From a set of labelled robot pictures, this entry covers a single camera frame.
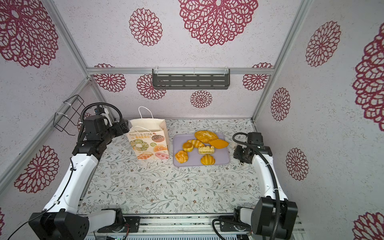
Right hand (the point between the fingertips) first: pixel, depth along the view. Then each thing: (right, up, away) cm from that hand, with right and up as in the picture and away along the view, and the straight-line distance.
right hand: (238, 151), depth 83 cm
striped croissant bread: (-23, +3, +20) cm, 31 cm away
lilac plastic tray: (-6, -5, +17) cm, 19 cm away
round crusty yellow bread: (-17, +8, +20) cm, 27 cm away
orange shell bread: (-16, -6, +9) cm, 20 cm away
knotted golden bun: (-32, -5, +12) cm, 35 cm away
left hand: (-63, +14, -6) cm, 65 cm away
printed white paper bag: (-49, +7, 0) cm, 50 cm away
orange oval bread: (-7, +3, +19) cm, 21 cm away
